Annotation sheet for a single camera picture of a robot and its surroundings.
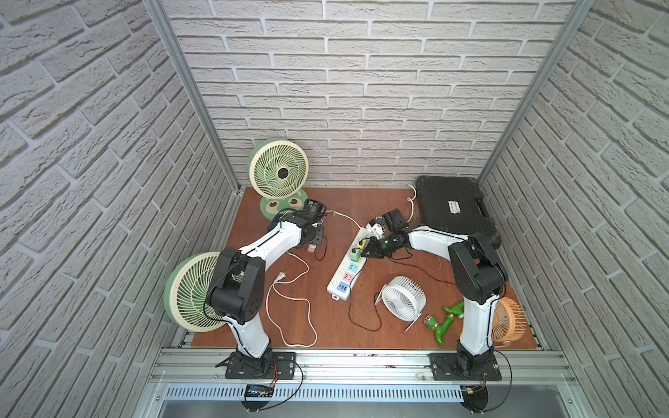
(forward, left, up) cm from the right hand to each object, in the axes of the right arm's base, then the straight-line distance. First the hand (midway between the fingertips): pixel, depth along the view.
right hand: (366, 254), depth 95 cm
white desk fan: (-21, -8, +9) cm, 24 cm away
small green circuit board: (-39, +35, -5) cm, 53 cm away
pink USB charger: (+3, +20, +3) cm, 20 cm away
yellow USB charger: (+2, +2, +5) cm, 6 cm away
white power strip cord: (+23, -23, +1) cm, 32 cm away
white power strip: (-7, +7, 0) cm, 10 cm away
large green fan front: (-18, +53, +17) cm, 58 cm away
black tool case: (+18, -38, +5) cm, 42 cm away
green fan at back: (+24, +31, +23) cm, 45 cm away
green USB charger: (-2, +4, +5) cm, 7 cm away
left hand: (+8, +22, +6) cm, 25 cm away
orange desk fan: (-30, -36, +10) cm, 47 cm away
